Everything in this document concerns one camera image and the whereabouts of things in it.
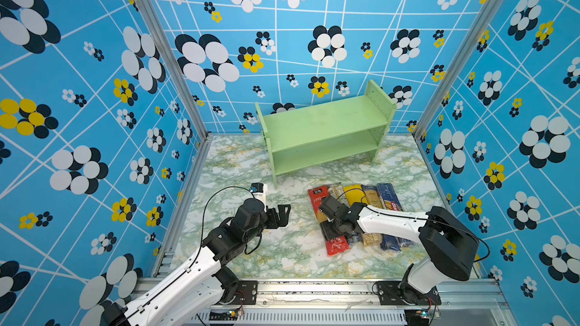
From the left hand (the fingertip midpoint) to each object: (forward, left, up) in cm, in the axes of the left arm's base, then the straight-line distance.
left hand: (284, 205), depth 76 cm
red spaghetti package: (-9, -18, -13) cm, 24 cm away
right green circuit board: (-30, -42, -16) cm, 54 cm away
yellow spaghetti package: (+13, -30, -15) cm, 36 cm away
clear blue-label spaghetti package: (+13, -22, -13) cm, 29 cm away
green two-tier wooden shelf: (+23, -7, +10) cm, 26 cm away
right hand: (-2, -18, -17) cm, 24 cm away
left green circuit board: (-29, +19, -19) cm, 40 cm away
